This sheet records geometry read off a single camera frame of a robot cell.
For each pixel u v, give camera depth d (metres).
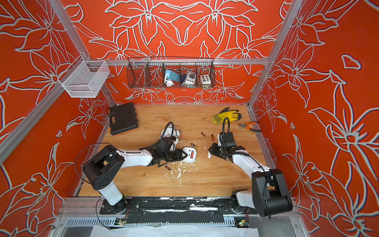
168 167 0.86
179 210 0.73
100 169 0.46
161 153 0.71
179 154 0.81
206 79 0.95
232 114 1.10
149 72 0.98
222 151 0.68
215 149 0.78
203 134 1.01
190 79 0.91
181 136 1.00
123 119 1.03
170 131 1.14
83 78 0.91
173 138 0.85
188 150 0.90
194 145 0.95
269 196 0.41
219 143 0.79
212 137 1.01
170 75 0.85
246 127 1.04
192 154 0.88
